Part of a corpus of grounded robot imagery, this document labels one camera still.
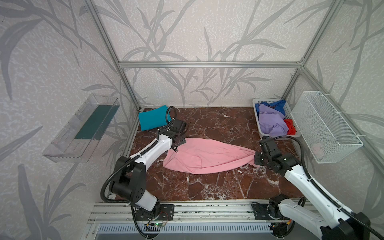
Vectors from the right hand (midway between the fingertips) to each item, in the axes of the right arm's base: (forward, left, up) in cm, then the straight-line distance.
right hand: (258, 152), depth 82 cm
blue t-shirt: (+42, -27, -5) cm, 50 cm away
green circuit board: (-32, +52, -11) cm, 62 cm away
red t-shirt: (+17, -27, -3) cm, 32 cm away
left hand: (+11, +44, 0) cm, 45 cm away
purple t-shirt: (+19, -12, +4) cm, 22 cm away
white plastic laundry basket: (+34, -32, -5) cm, 47 cm away
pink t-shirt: (+3, +32, -12) cm, 34 cm away
